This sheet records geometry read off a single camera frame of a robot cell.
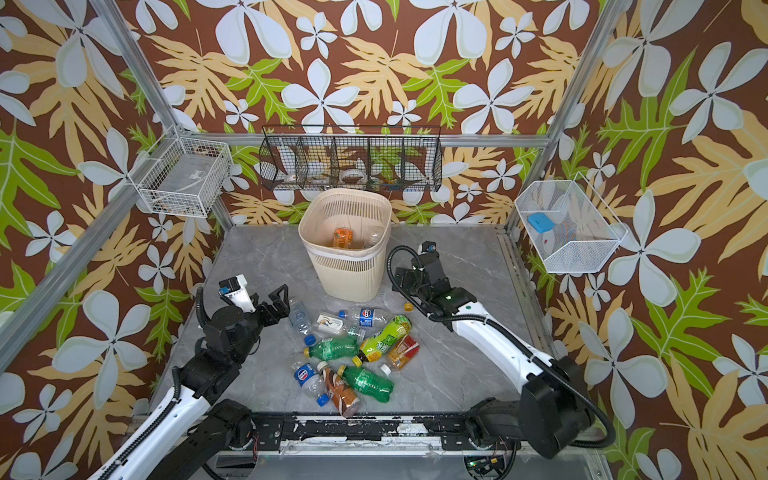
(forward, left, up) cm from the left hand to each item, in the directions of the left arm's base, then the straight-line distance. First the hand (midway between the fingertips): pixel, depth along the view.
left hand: (271, 288), depth 75 cm
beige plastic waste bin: (+9, -21, -7) cm, 24 cm away
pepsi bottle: (0, -24, -17) cm, 29 cm away
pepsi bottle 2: (-17, -9, -20) cm, 28 cm away
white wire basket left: (+31, +30, +11) cm, 45 cm away
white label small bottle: (-2, -12, -17) cm, 21 cm away
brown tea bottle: (-22, -20, -17) cm, 34 cm away
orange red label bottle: (-9, -35, -17) cm, 40 cm away
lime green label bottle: (-4, -33, -17) cm, 37 cm away
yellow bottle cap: (+5, -37, -19) cm, 42 cm away
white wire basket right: (+19, -82, +5) cm, 84 cm away
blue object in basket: (+21, -75, +4) cm, 78 cm away
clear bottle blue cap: (0, -4, -18) cm, 18 cm away
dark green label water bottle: (+19, -26, -1) cm, 32 cm away
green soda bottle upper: (-9, -15, -18) cm, 25 cm away
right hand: (+8, -36, -4) cm, 37 cm away
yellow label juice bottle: (+26, -16, -9) cm, 32 cm away
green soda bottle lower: (-18, -25, -16) cm, 35 cm away
